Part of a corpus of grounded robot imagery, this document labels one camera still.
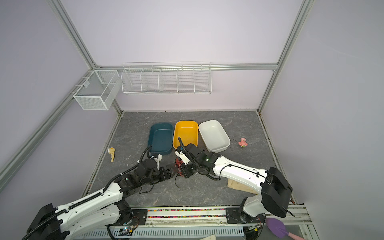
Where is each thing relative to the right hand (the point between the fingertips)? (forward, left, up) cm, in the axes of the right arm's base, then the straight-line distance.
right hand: (181, 170), depth 77 cm
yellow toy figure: (+17, +48, -9) cm, 52 cm away
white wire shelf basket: (+57, +13, +19) cm, 61 cm away
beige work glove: (-3, -30, -12) cm, 33 cm away
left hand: (-1, +5, -2) cm, 6 cm away
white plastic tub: (+31, -20, -12) cm, 38 cm away
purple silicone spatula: (-24, -47, -13) cm, 54 cm away
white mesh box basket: (+48, +58, +15) cm, 77 cm away
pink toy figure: (+23, -38, -10) cm, 46 cm away
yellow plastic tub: (+33, -1, -9) cm, 34 cm away
